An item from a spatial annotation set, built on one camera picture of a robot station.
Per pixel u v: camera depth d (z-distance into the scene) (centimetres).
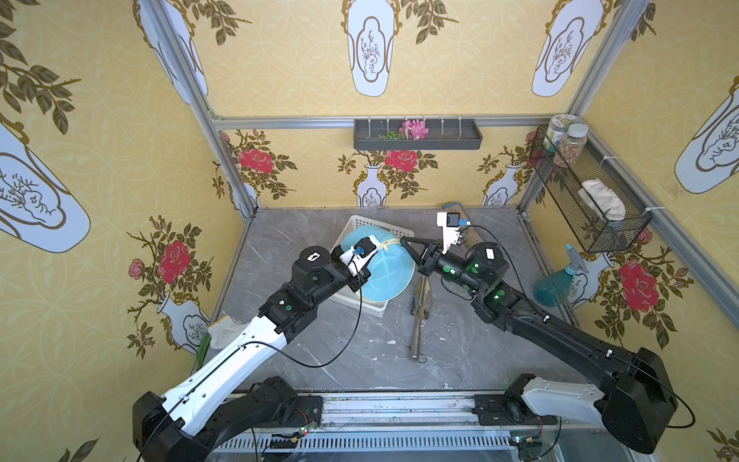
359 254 56
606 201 69
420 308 92
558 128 85
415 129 88
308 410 73
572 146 80
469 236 61
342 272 53
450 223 61
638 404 38
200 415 40
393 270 71
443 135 92
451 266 61
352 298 84
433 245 62
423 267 61
